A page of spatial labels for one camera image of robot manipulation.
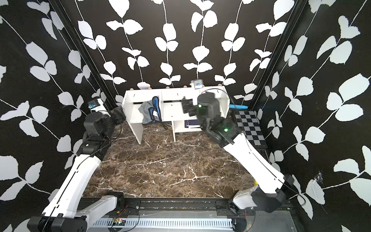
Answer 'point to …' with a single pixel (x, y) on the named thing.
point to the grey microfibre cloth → (144, 110)
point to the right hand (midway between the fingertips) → (192, 92)
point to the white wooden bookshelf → (170, 100)
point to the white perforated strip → (208, 223)
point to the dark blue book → (191, 122)
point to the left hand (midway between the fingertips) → (116, 106)
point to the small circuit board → (119, 222)
